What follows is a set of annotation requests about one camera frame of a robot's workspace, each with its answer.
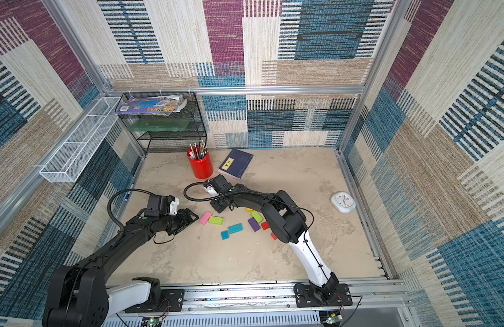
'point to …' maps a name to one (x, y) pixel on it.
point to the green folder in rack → (158, 125)
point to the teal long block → (235, 228)
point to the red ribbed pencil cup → (201, 161)
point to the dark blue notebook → (235, 163)
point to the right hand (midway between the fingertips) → (222, 202)
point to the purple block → (254, 224)
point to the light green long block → (216, 220)
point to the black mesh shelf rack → (150, 142)
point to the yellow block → (249, 210)
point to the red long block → (265, 225)
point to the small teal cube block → (225, 235)
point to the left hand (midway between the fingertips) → (194, 219)
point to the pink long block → (205, 217)
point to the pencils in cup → (197, 151)
